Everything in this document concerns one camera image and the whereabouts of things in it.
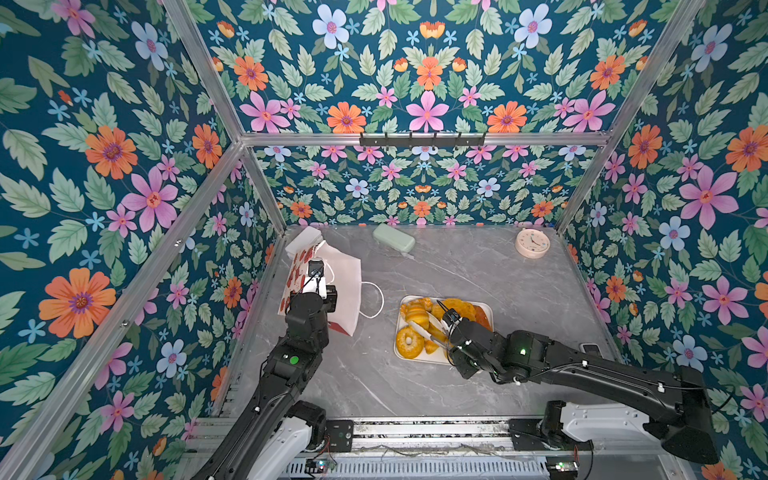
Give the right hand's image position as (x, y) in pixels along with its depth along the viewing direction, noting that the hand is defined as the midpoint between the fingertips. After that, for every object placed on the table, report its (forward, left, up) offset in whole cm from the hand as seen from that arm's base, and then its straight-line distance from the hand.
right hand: (452, 351), depth 74 cm
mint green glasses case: (+47, +16, -8) cm, 51 cm away
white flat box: (+47, +50, -8) cm, 69 cm away
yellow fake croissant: (+12, +9, -2) cm, 15 cm away
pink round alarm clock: (+46, -36, -10) cm, 59 cm away
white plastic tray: (+5, +4, -13) cm, 14 cm away
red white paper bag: (+24, +31, +4) cm, 39 cm away
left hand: (+14, +34, +17) cm, 40 cm away
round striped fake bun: (+7, +11, -10) cm, 16 cm away
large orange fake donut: (+15, -5, -5) cm, 17 cm away
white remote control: (+6, -43, -12) cm, 45 cm away
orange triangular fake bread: (+14, -11, -9) cm, 20 cm away
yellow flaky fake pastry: (+20, +5, -10) cm, 23 cm away
